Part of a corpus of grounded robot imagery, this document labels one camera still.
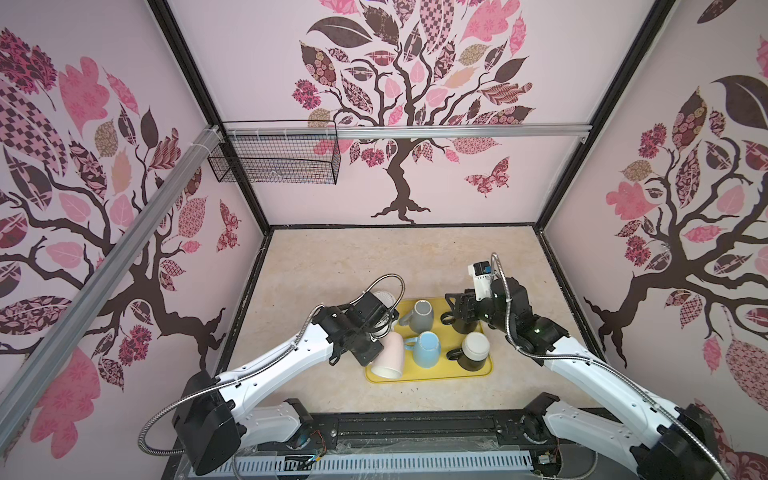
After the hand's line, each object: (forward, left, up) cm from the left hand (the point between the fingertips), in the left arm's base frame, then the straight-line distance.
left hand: (367, 352), depth 77 cm
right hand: (+12, -24, +10) cm, 29 cm away
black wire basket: (+57, +30, +25) cm, 69 cm away
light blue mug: (+1, -16, -1) cm, 16 cm away
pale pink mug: (-4, -6, +4) cm, 8 cm away
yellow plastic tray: (+7, -24, -9) cm, 27 cm away
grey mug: (+10, -15, -3) cm, 19 cm away
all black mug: (+11, -28, -7) cm, 31 cm away
